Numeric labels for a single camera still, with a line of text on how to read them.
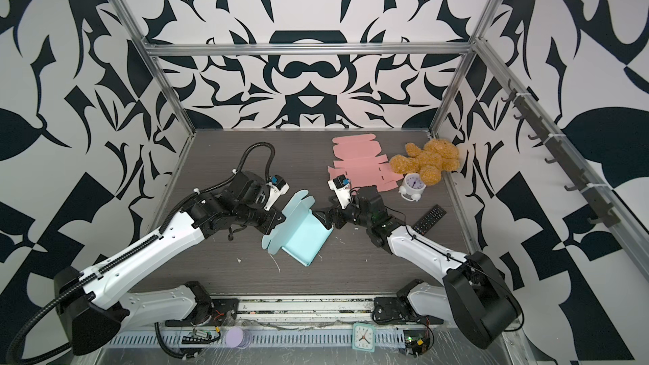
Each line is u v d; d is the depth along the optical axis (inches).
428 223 35.4
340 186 28.1
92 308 15.2
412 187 39.0
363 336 27.2
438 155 40.1
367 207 25.6
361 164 42.6
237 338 25.0
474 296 16.3
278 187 26.1
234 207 22.0
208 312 26.7
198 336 27.9
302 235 34.7
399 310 25.8
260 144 22.3
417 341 28.0
